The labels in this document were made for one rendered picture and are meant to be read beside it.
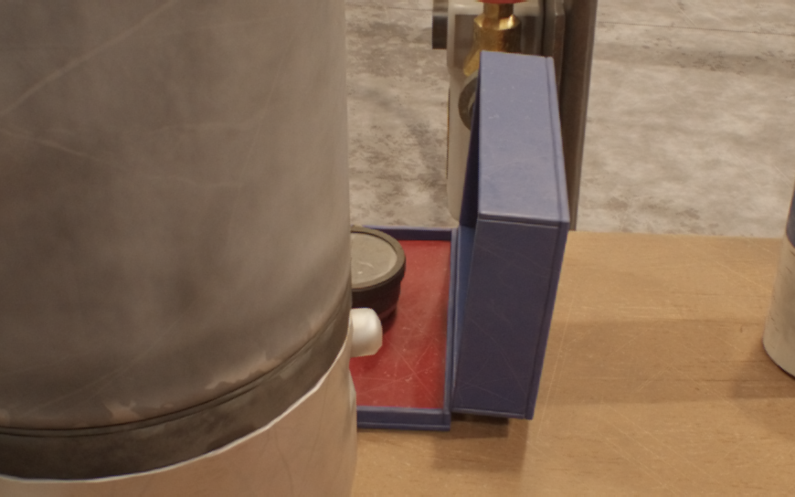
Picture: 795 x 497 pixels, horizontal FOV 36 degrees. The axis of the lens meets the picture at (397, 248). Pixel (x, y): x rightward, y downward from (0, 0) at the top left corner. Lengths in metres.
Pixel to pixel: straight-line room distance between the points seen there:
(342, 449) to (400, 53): 1.84
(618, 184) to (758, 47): 0.54
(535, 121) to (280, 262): 0.40
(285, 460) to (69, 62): 0.09
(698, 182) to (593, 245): 1.03
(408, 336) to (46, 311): 0.46
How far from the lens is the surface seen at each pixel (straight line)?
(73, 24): 0.16
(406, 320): 0.64
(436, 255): 0.69
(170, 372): 0.19
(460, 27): 1.05
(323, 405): 0.22
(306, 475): 0.23
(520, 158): 0.55
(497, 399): 0.57
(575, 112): 0.97
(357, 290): 0.61
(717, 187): 1.74
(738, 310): 0.68
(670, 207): 1.68
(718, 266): 0.71
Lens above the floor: 0.86
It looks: 34 degrees down
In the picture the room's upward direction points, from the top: straight up
